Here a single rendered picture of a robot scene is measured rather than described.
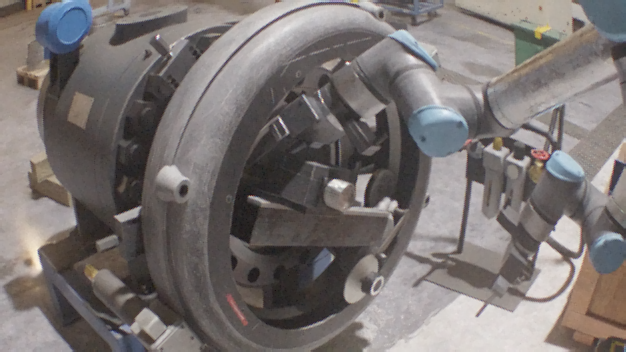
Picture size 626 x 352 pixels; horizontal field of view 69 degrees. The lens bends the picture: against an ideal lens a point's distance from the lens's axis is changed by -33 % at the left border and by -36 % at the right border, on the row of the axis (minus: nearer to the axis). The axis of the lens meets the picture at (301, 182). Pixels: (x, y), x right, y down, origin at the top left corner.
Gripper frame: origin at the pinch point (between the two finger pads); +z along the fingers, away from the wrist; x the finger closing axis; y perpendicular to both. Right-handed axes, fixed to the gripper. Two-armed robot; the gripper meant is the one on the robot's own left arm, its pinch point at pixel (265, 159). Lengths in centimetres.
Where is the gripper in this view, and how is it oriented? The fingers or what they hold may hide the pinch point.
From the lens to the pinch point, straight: 110.2
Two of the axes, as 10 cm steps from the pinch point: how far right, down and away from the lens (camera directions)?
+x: -4.5, -0.3, -8.9
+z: -7.5, 5.5, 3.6
